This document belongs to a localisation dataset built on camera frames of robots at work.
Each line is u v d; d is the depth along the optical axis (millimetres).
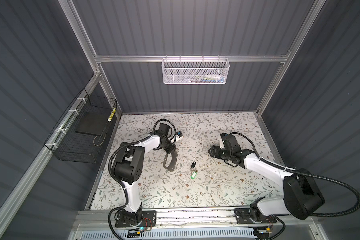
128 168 513
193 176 871
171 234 770
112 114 819
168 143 855
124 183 540
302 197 431
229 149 688
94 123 739
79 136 712
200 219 743
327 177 403
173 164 939
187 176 871
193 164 929
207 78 934
